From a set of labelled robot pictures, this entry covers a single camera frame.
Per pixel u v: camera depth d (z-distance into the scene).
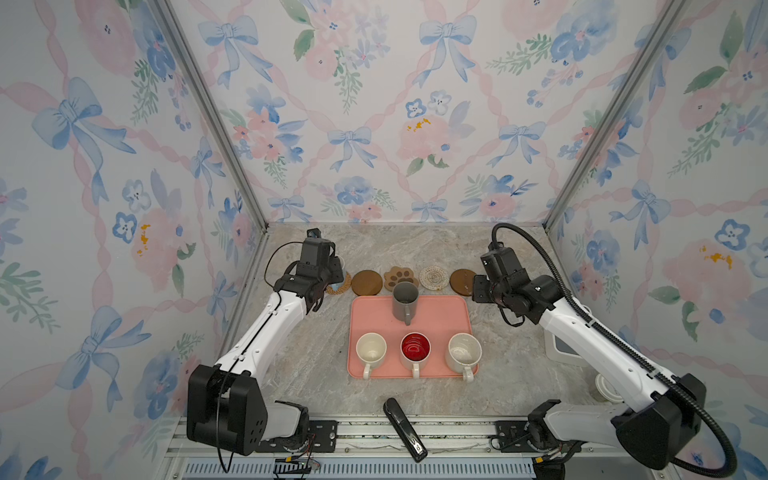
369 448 0.73
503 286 0.59
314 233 0.73
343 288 1.02
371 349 0.86
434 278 1.04
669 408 0.38
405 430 0.71
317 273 0.63
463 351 0.86
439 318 0.97
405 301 0.88
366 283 1.04
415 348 0.87
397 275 1.05
